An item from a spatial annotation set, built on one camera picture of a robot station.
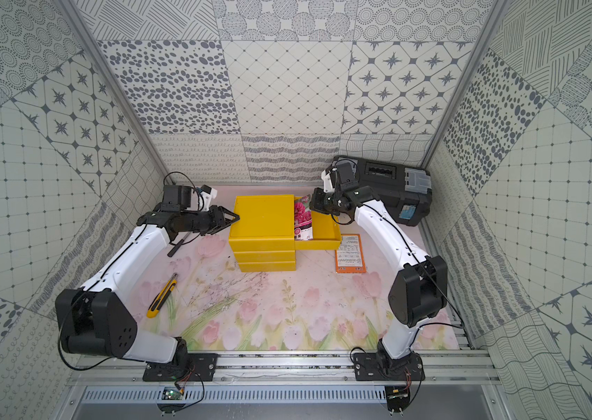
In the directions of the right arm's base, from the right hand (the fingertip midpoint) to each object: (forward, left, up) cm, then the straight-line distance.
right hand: (312, 206), depth 84 cm
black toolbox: (+12, -35, -6) cm, 37 cm away
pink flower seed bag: (-4, +3, -2) cm, 5 cm away
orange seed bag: (-6, -15, -24) cm, 28 cm away
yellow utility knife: (-23, +50, -20) cm, 59 cm away
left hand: (-4, +25, 0) cm, 26 cm away
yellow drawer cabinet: (-10, +15, -1) cm, 18 cm away
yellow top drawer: (-3, -5, -10) cm, 11 cm away
